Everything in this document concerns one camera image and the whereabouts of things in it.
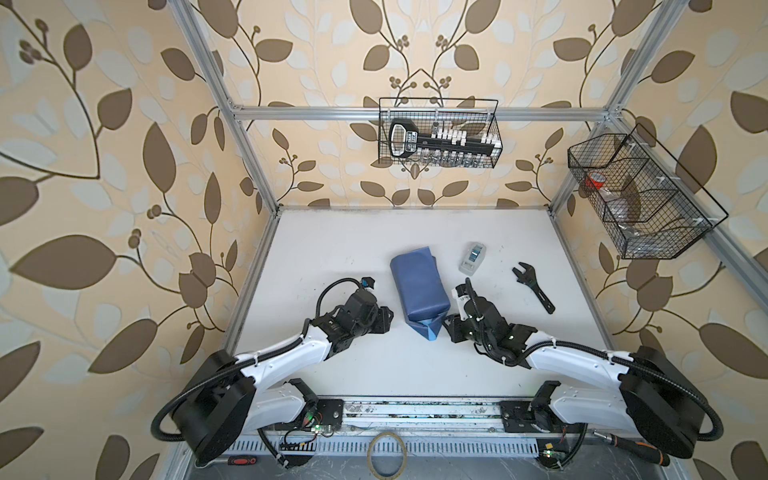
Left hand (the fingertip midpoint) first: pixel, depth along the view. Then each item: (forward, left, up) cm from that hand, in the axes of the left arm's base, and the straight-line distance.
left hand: (391, 313), depth 85 cm
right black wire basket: (+18, -64, +28) cm, 72 cm away
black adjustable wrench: (+17, -46, -6) cm, 49 cm away
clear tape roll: (-31, +4, -8) cm, 33 cm away
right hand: (-1, -16, -2) cm, 16 cm away
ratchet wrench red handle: (-35, +33, -5) cm, 48 cm away
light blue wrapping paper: (+9, -9, -2) cm, 13 cm away
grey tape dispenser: (+23, -27, -4) cm, 36 cm away
